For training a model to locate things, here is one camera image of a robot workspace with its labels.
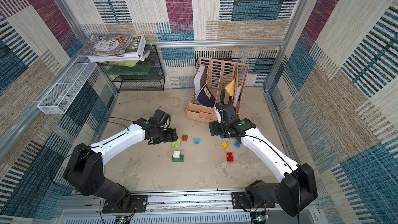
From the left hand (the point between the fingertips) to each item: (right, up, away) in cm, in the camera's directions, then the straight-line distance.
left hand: (172, 137), depth 87 cm
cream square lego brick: (+3, -7, -6) cm, 10 cm away
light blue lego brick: (+13, -3, +5) cm, 15 cm away
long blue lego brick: (+37, -5, +4) cm, 38 cm away
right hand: (+24, +8, -5) cm, 26 cm away
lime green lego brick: (+2, -5, +4) cm, 6 cm away
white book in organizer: (+15, +33, +10) cm, 38 cm away
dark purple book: (+20, +23, +15) cm, 34 cm away
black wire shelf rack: (-17, +36, +10) cm, 41 cm away
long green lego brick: (+5, -11, -4) cm, 12 cm away
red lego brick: (+32, -11, -1) cm, 34 cm away
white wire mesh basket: (-49, +20, -17) cm, 55 cm away
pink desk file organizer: (+23, +38, +22) cm, 50 cm away
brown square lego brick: (+6, -1, +7) cm, 9 cm away
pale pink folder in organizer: (+36, +23, -3) cm, 43 cm away
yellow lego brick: (+29, -5, +2) cm, 30 cm away
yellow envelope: (+33, +27, 0) cm, 42 cm away
